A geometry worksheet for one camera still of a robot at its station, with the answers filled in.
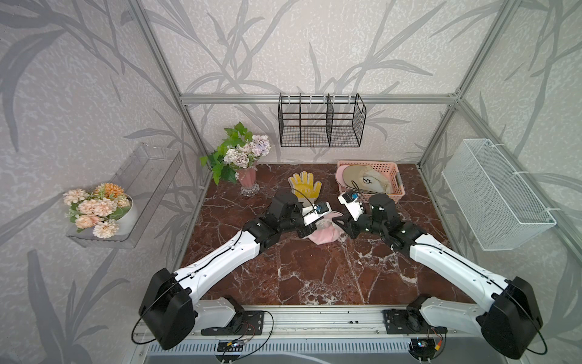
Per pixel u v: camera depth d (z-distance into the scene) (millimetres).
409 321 670
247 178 979
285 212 570
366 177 1076
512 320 396
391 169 1131
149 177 743
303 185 1109
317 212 630
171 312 392
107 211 509
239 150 845
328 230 909
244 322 731
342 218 711
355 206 675
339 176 1046
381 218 590
